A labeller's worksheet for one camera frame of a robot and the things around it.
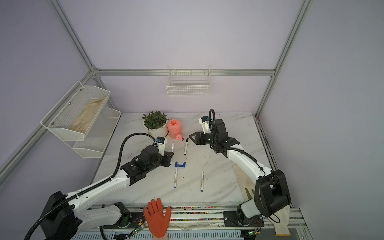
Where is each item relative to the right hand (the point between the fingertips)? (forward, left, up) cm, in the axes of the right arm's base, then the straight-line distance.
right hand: (191, 135), depth 80 cm
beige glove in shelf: (+2, +57, +9) cm, 57 cm away
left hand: (-8, +11, -7) cm, 15 cm away
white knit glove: (-36, -45, -23) cm, 62 cm away
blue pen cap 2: (-7, +7, -22) cm, 24 cm away
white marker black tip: (+7, +5, -21) cm, 23 cm away
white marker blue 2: (-15, +10, -23) cm, 29 cm away
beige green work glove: (-17, -32, -23) cm, 43 cm away
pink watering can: (+15, +13, -13) cm, 24 cm away
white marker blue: (-4, +11, -5) cm, 12 cm away
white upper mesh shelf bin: (+5, +62, +11) cm, 63 cm away
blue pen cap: (-6, +11, -22) cm, 25 cm away
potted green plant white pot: (+13, +23, -5) cm, 27 cm away
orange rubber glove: (-38, +17, -22) cm, 47 cm away
